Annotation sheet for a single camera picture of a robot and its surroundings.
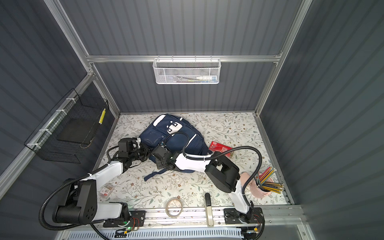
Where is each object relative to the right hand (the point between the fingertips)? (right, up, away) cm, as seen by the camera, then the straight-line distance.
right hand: (161, 161), depth 89 cm
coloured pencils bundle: (+55, -9, -12) cm, 57 cm away
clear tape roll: (+5, -20, -12) cm, 24 cm away
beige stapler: (+27, -22, -17) cm, 39 cm away
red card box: (+35, +7, +11) cm, 37 cm away
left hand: (-3, +9, -1) cm, 9 cm away
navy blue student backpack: (+1, +22, +5) cm, 23 cm away
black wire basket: (-44, +17, -17) cm, 50 cm away
